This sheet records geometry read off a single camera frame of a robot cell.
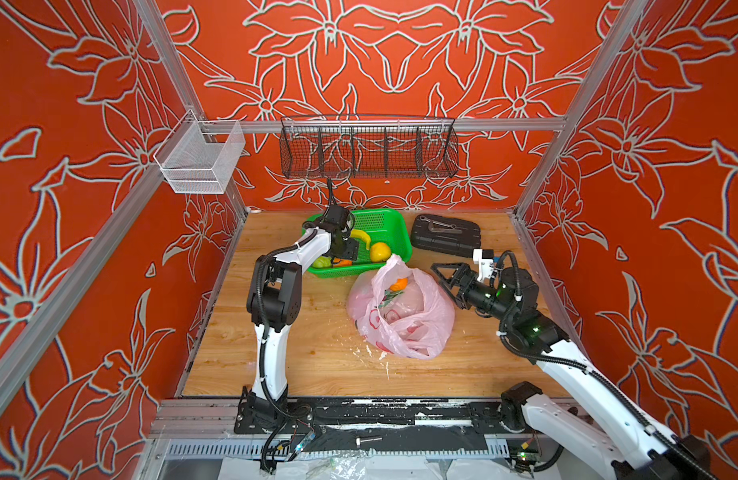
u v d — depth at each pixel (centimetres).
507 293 55
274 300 55
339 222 81
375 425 73
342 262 83
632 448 40
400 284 93
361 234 109
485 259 68
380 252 101
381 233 110
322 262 95
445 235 104
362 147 100
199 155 90
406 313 91
